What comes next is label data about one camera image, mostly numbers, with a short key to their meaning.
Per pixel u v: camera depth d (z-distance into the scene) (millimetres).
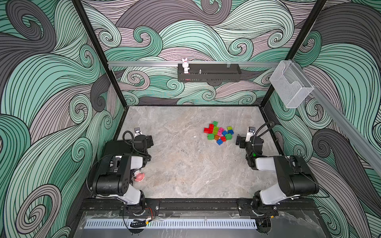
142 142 739
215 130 1037
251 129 797
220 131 1035
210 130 1037
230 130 1031
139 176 815
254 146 698
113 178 445
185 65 896
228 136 1006
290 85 798
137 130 802
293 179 449
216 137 999
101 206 744
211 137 1001
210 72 959
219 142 978
